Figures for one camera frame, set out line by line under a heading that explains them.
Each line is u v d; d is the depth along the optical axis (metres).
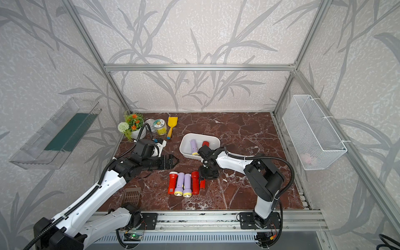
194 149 0.96
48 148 0.63
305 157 0.72
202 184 0.83
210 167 0.66
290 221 0.75
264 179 0.46
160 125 1.02
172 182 0.84
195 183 0.83
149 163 0.63
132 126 0.96
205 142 0.99
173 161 0.68
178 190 0.80
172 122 1.15
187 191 0.80
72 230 0.40
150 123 1.07
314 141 0.62
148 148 0.59
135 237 0.71
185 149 0.99
